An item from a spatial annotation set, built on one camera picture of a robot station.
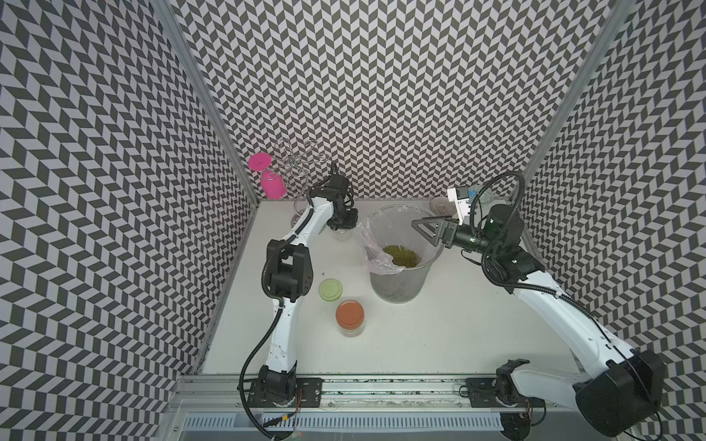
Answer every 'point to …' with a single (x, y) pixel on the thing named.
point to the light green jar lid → (330, 289)
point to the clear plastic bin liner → (390, 241)
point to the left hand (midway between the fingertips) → (351, 225)
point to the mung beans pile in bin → (403, 256)
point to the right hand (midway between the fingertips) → (418, 227)
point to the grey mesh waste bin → (399, 288)
